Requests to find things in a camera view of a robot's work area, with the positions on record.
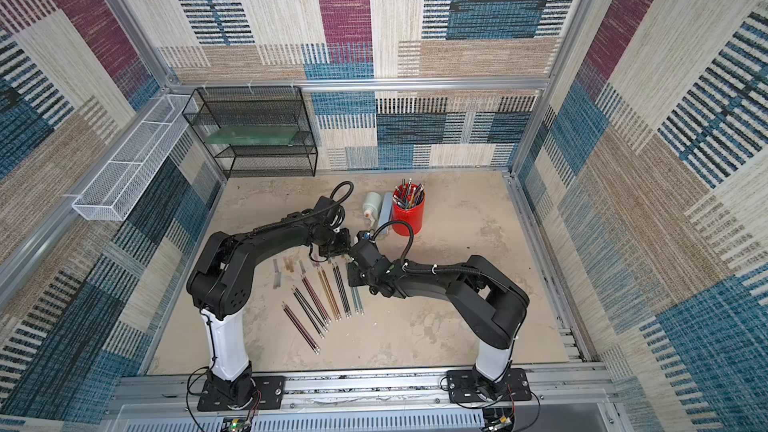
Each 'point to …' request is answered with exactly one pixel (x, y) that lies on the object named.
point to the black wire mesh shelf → (259, 106)
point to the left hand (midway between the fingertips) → (355, 249)
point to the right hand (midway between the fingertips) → (358, 272)
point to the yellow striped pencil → (327, 299)
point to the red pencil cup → (415, 218)
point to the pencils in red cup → (408, 196)
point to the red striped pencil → (302, 327)
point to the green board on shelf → (281, 136)
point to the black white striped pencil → (309, 316)
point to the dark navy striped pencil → (342, 291)
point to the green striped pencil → (357, 300)
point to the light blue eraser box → (385, 213)
